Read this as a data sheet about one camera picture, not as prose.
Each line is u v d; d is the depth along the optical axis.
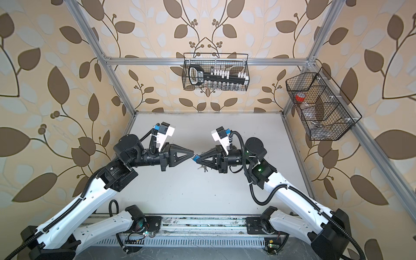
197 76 0.85
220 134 0.52
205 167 0.94
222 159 0.52
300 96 0.87
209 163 0.55
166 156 0.48
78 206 0.42
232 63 0.91
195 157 0.54
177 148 0.54
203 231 0.74
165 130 0.50
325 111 0.72
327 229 0.38
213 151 0.54
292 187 0.46
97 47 0.86
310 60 0.89
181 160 0.53
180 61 0.91
